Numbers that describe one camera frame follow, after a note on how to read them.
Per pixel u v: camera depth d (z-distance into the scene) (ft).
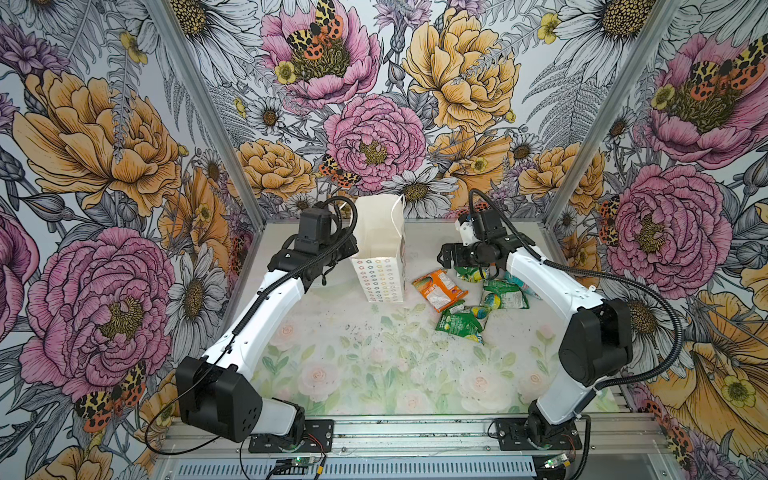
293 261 1.80
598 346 1.52
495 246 2.11
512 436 2.42
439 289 3.22
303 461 2.34
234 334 1.44
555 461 2.35
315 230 1.90
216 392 1.30
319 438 2.41
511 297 3.09
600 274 1.65
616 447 2.45
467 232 2.65
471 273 3.27
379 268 2.51
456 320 2.93
